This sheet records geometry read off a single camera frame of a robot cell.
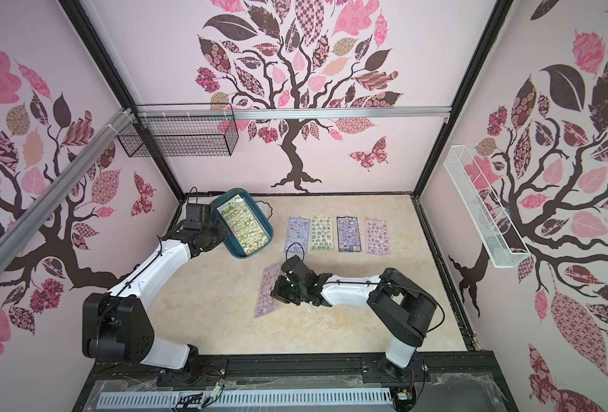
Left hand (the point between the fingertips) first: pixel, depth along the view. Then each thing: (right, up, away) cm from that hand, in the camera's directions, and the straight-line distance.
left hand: (225, 234), depth 88 cm
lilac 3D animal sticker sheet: (+59, -2, +18) cm, 62 cm away
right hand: (+16, -20, -5) cm, 27 cm away
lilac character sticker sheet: (+16, -22, -5) cm, 28 cm away
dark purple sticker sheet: (+46, -1, +18) cm, 50 cm away
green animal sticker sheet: (+6, +4, +2) cm, 7 cm away
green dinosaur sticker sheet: (+35, 0, +19) cm, 40 cm away
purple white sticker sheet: (+25, -1, +18) cm, 31 cm away
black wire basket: (-12, +39, +7) cm, 42 cm away
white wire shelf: (+86, +5, -12) cm, 87 cm away
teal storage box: (+2, -3, -1) cm, 4 cm away
